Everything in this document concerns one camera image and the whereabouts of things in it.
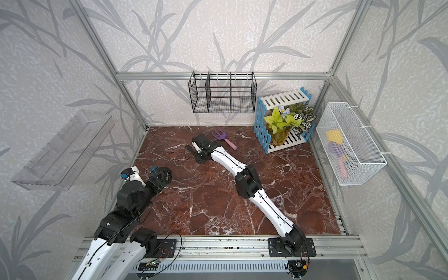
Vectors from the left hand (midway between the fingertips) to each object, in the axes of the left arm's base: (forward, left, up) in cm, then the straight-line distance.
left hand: (162, 175), depth 73 cm
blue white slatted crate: (+43, -52, +7) cm, 68 cm away
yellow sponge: (+20, -80, +4) cm, 83 cm away
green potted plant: (+30, -63, +6) cm, 70 cm away
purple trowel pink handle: (+14, -80, +1) cm, 81 cm away
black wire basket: (+54, -24, +5) cm, 59 cm away
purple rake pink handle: (+40, -23, -20) cm, 50 cm away
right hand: (+24, -10, -21) cm, 33 cm away
